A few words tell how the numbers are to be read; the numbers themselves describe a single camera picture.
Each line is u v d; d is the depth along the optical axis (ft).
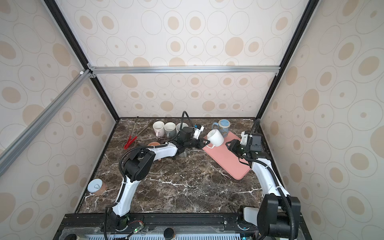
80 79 2.73
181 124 2.60
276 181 1.51
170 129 3.30
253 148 2.11
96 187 2.61
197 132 2.86
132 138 3.49
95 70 2.97
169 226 2.40
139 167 1.86
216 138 3.02
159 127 3.43
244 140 2.53
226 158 2.67
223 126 3.35
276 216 1.33
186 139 2.62
